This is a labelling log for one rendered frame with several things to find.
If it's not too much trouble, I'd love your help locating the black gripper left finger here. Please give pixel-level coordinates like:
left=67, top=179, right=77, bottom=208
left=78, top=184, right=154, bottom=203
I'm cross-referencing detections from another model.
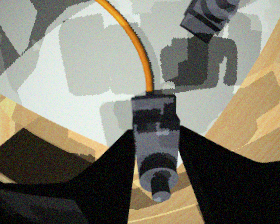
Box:
left=0, top=129, right=136, bottom=224

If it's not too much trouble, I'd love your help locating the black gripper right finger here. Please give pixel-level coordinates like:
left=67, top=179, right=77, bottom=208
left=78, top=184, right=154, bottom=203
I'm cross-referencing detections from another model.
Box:
left=179, top=125, right=280, bottom=224

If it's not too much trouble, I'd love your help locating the micro servo with orange cable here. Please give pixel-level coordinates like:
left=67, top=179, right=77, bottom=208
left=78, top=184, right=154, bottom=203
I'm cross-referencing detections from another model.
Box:
left=96, top=0, right=181, bottom=202

